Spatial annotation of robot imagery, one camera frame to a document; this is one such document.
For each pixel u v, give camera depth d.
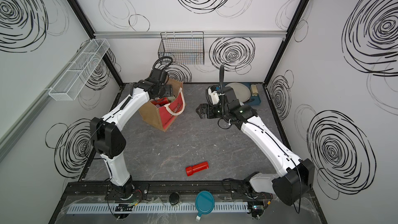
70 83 0.74
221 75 0.59
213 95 0.67
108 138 0.47
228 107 0.55
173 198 0.64
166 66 0.79
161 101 0.99
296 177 0.38
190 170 0.77
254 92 1.11
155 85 0.64
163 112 0.84
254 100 1.08
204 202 0.65
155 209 0.69
